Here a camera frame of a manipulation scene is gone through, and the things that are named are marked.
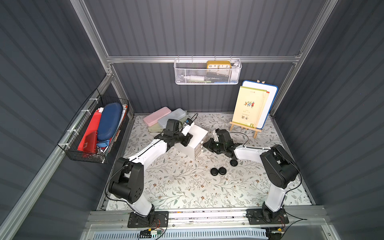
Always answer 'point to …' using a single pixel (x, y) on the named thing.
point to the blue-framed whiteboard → (272, 89)
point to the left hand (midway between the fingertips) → (192, 135)
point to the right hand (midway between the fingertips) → (205, 142)
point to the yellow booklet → (250, 106)
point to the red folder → (88, 143)
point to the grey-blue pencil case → (177, 114)
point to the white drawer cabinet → (195, 145)
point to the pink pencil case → (150, 119)
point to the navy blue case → (109, 120)
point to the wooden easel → (244, 126)
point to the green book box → (156, 128)
